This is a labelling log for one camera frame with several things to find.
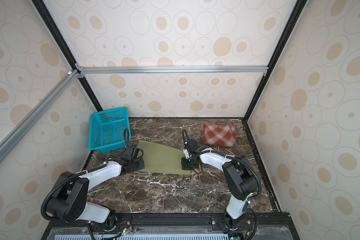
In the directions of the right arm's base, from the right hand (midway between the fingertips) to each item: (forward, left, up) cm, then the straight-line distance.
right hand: (183, 166), depth 91 cm
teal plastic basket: (+32, +58, -1) cm, 66 cm away
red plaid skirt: (+25, -25, 0) cm, 36 cm away
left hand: (+3, +23, +2) cm, 23 cm away
